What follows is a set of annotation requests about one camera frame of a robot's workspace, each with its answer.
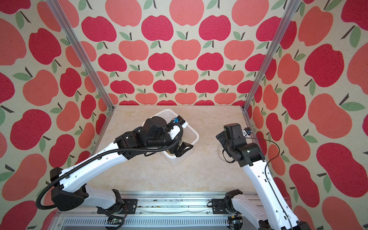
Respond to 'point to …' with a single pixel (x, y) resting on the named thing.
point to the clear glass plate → (220, 150)
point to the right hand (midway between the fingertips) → (225, 137)
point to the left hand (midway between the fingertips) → (189, 140)
